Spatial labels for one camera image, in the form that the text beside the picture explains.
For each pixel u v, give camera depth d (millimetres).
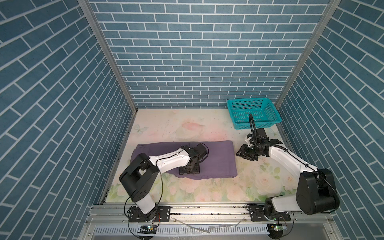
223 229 706
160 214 732
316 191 433
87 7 697
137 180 445
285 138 1114
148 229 722
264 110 1185
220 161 915
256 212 738
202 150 727
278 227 717
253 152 750
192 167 726
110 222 709
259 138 697
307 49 862
